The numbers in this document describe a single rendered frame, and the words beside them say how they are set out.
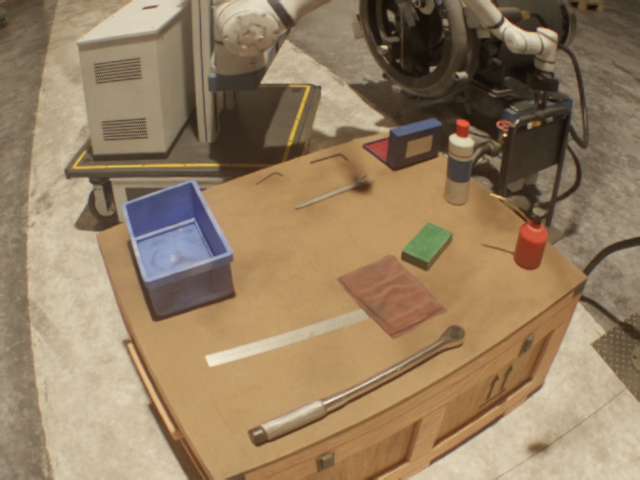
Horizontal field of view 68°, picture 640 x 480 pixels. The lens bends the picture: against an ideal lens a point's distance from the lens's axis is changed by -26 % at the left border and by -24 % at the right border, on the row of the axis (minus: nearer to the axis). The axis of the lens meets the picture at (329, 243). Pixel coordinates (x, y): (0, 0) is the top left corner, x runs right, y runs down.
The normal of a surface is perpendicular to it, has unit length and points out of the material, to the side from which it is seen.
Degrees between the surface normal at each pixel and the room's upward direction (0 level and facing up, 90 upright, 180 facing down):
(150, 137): 90
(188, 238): 0
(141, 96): 90
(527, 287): 0
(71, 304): 0
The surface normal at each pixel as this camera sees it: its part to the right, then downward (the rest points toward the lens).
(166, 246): 0.00, -0.77
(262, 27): 0.20, 0.60
